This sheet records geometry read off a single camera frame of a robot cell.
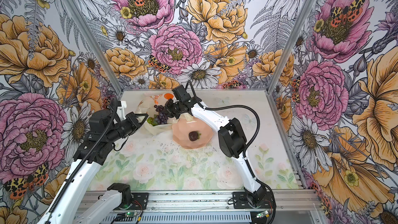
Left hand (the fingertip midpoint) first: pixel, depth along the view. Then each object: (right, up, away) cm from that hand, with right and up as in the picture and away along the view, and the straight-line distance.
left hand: (149, 120), depth 71 cm
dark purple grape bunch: (+2, 0, +13) cm, 13 cm away
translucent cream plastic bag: (-6, +6, +13) cm, 16 cm away
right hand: (+1, +1, +14) cm, 14 cm away
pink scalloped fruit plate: (+11, -7, +25) cm, 28 cm away
